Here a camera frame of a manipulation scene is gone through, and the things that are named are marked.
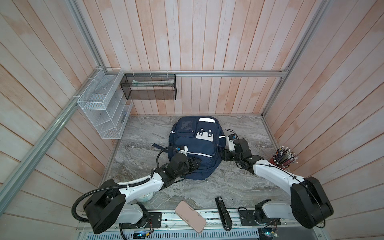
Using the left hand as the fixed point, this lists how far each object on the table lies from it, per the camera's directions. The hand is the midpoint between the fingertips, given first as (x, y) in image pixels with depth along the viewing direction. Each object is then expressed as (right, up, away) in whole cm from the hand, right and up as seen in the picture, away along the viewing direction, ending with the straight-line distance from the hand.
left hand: (200, 164), depth 80 cm
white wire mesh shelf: (-47, +28, -7) cm, 55 cm away
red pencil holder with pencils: (+47, +3, +1) cm, 47 cm away
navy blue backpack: (+4, +13, +12) cm, 18 cm away
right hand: (+15, +6, +10) cm, 19 cm away
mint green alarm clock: (-29, -18, -2) cm, 34 cm away
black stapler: (+12, -24, -10) cm, 28 cm away
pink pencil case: (-5, -24, -7) cm, 26 cm away
